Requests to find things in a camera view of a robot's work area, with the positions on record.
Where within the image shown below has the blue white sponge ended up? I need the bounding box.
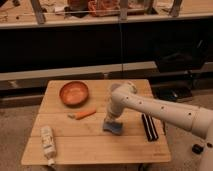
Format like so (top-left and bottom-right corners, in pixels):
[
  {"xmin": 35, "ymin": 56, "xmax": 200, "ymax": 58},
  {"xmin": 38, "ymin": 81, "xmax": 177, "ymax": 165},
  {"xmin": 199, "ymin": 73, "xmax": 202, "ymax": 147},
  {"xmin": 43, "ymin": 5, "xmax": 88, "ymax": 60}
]
[{"xmin": 103, "ymin": 121, "xmax": 123, "ymax": 135}]

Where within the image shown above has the black caster wheel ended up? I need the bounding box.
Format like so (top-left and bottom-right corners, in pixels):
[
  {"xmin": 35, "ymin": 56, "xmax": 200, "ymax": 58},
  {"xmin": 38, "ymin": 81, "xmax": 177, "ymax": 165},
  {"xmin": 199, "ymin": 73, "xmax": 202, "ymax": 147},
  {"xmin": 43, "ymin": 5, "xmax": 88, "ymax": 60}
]
[{"xmin": 192, "ymin": 144, "xmax": 204, "ymax": 154}]

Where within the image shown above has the black bag on floor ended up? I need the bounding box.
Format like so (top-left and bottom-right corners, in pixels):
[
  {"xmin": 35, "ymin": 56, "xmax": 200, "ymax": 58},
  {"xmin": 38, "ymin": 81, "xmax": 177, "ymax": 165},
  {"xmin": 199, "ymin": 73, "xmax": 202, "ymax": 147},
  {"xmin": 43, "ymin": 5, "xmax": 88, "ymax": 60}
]
[{"xmin": 156, "ymin": 87, "xmax": 193, "ymax": 102}]

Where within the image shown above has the black office chair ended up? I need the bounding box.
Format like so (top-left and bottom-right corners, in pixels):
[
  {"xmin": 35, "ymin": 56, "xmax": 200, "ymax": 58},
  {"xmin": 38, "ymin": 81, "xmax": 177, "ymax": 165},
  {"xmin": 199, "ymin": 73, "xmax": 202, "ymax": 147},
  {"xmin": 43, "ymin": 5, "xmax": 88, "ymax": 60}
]
[{"xmin": 153, "ymin": 38, "xmax": 209, "ymax": 77}]

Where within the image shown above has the white tube bottle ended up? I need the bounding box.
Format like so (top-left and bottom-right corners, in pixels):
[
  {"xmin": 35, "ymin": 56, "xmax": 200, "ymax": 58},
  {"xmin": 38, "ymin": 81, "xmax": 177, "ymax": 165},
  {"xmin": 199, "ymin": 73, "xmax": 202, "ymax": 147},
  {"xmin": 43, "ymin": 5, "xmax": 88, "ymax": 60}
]
[{"xmin": 40, "ymin": 126, "xmax": 57, "ymax": 166}]

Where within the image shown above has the orange wooden bowl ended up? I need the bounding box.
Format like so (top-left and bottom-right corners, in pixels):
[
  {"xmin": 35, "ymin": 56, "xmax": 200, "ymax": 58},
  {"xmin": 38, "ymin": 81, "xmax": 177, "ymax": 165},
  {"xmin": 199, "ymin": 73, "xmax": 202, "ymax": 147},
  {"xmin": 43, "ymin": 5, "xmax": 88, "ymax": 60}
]
[{"xmin": 59, "ymin": 81, "xmax": 89, "ymax": 106}]

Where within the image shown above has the orange carrot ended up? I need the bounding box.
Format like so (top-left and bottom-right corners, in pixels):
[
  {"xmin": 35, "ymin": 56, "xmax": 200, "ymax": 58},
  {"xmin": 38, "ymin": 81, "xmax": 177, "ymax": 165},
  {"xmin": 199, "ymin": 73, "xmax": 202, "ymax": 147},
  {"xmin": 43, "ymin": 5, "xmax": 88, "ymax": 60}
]
[{"xmin": 68, "ymin": 109, "xmax": 96, "ymax": 120}]

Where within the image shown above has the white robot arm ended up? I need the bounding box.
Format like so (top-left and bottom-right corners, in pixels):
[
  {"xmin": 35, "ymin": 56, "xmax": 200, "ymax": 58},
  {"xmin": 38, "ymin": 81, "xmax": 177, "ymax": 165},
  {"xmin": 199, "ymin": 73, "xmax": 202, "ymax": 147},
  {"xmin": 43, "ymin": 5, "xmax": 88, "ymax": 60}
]
[{"xmin": 104, "ymin": 82, "xmax": 213, "ymax": 171}]

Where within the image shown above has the wooden table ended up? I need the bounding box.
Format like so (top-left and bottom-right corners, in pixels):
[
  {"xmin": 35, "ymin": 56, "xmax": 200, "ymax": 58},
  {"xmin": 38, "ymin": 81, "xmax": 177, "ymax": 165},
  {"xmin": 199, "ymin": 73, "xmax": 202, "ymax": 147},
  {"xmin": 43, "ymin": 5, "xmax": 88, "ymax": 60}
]
[{"xmin": 21, "ymin": 80, "xmax": 171, "ymax": 165}]

